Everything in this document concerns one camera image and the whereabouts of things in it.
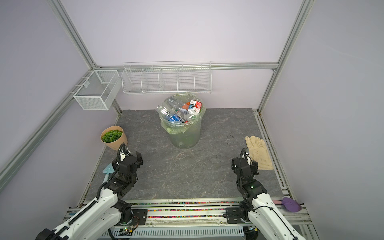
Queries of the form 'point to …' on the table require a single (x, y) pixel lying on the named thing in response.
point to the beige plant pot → (115, 145)
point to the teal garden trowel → (109, 169)
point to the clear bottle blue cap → (175, 102)
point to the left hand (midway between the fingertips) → (128, 156)
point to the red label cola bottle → (197, 107)
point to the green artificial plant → (111, 136)
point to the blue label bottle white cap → (176, 117)
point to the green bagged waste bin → (181, 115)
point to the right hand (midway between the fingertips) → (246, 160)
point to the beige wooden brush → (259, 153)
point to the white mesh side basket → (99, 90)
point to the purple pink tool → (290, 204)
